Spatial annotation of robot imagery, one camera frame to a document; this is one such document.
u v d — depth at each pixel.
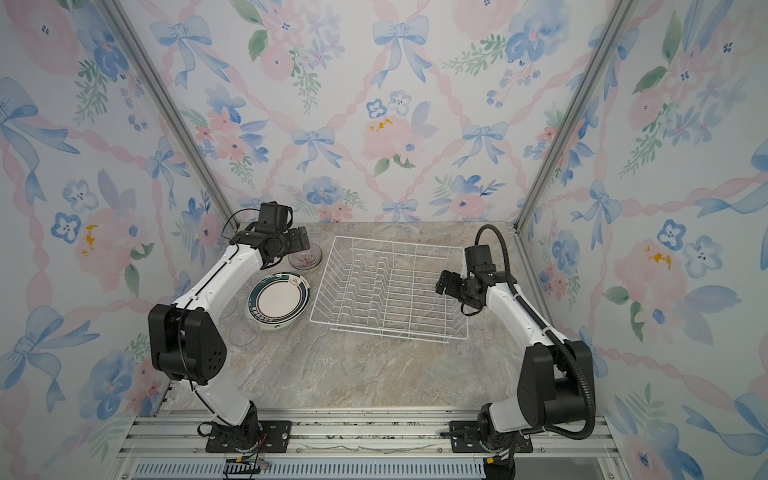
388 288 1.00
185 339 0.49
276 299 0.97
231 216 1.18
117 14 0.69
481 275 0.62
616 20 0.69
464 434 0.74
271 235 0.68
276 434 0.75
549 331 0.46
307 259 1.07
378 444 0.73
